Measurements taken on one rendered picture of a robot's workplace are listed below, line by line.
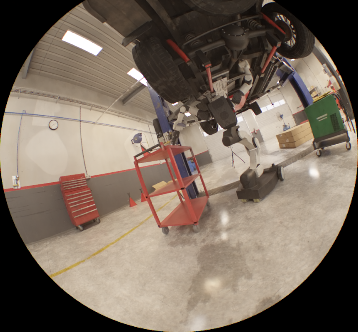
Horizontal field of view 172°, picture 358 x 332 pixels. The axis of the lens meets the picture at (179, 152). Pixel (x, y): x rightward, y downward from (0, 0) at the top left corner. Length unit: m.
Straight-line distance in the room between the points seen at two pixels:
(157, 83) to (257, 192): 1.34
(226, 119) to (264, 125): 10.68
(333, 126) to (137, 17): 2.44
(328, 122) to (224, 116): 1.59
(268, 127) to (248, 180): 10.80
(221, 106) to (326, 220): 1.31
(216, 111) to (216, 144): 9.83
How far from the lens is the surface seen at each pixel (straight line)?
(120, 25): 1.22
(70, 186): 3.03
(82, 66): 4.76
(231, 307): 0.70
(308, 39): 1.71
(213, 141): 11.06
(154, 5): 1.24
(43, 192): 3.37
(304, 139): 3.75
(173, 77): 0.97
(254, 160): 1.56
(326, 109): 2.08
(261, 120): 11.86
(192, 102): 1.80
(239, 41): 1.34
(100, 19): 1.17
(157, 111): 2.54
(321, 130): 2.12
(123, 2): 1.19
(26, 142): 3.72
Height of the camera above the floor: 0.66
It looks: 7 degrees up
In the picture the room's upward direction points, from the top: 20 degrees counter-clockwise
